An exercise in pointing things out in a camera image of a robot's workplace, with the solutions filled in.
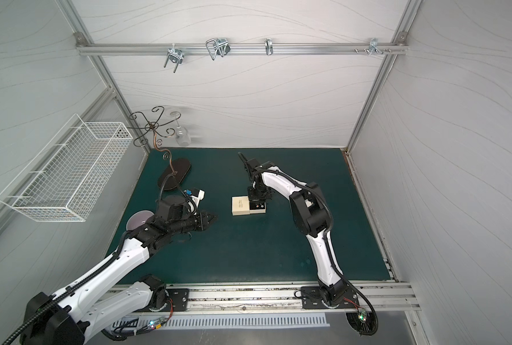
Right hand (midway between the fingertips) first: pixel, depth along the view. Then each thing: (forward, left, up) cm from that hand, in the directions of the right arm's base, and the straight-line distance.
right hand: (255, 200), depth 97 cm
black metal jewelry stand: (+16, +39, +2) cm, 43 cm away
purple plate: (-13, +49, +3) cm, 51 cm away
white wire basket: (-15, +58, +29) cm, 66 cm away
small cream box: (-3, +6, 0) cm, 7 cm away
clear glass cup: (+23, +36, +17) cm, 46 cm away
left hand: (-16, +12, +13) cm, 24 cm away
